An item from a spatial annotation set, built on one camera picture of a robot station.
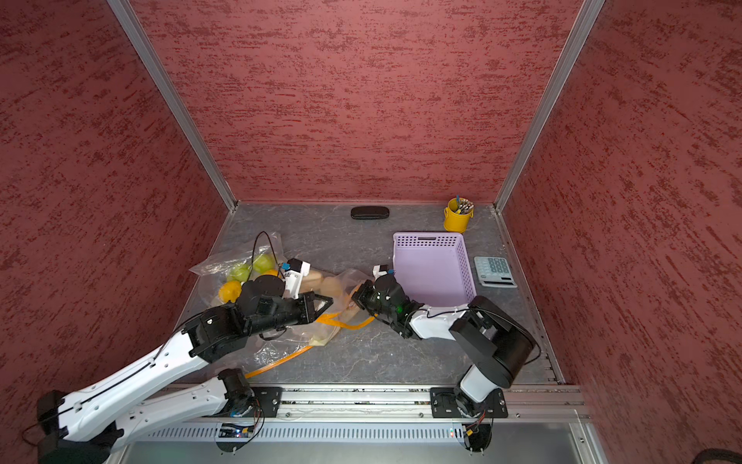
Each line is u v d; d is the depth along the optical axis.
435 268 0.99
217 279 0.90
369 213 1.15
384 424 0.72
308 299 0.59
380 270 0.83
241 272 0.94
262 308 0.50
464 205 0.98
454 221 1.09
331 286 0.91
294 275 0.63
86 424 0.39
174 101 0.89
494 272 0.99
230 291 0.90
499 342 0.47
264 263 0.95
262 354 0.80
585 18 0.72
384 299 0.67
